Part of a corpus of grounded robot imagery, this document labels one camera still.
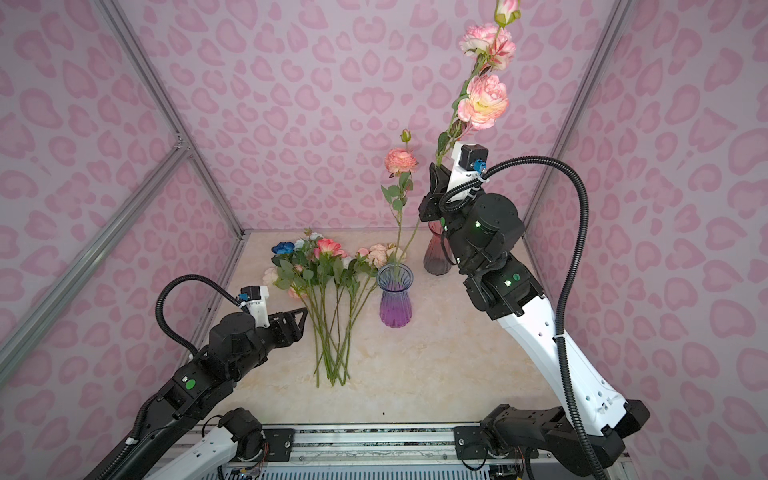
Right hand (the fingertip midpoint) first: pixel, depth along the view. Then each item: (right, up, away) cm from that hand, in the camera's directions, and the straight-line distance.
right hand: (432, 161), depth 53 cm
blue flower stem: (-45, -14, +50) cm, 69 cm away
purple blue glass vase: (-7, -24, +33) cm, 41 cm away
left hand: (-30, -29, +18) cm, 45 cm away
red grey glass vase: (+8, -18, +49) cm, 52 cm away
